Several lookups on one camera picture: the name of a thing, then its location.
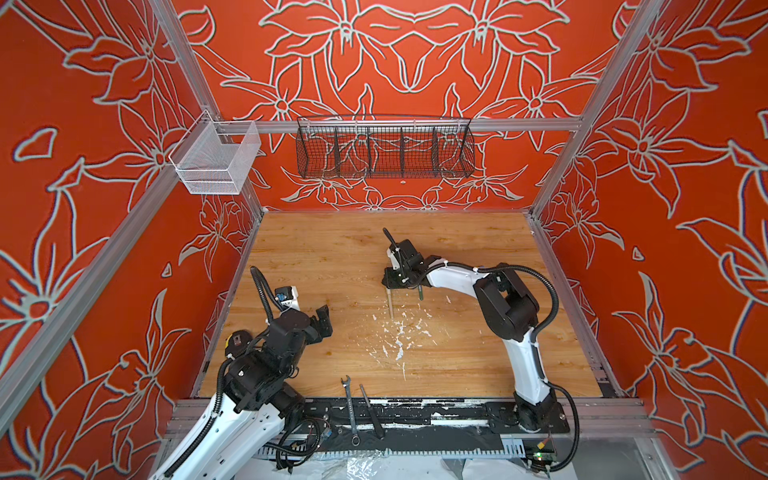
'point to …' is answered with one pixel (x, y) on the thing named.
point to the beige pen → (390, 306)
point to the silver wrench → (355, 439)
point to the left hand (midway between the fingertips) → (312, 310)
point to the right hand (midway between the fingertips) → (379, 279)
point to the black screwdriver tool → (372, 415)
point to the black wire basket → (385, 147)
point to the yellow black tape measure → (237, 342)
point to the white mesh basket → (215, 157)
